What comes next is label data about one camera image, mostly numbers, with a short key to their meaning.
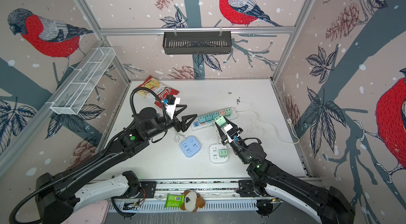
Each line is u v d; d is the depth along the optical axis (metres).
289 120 1.01
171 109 0.58
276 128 0.94
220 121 0.66
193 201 0.69
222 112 0.94
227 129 0.57
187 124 0.61
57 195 0.39
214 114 0.92
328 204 0.43
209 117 0.92
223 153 0.78
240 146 0.62
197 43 1.07
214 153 0.83
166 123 0.59
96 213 0.66
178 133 0.90
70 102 0.70
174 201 0.70
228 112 0.95
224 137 0.63
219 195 0.73
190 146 0.85
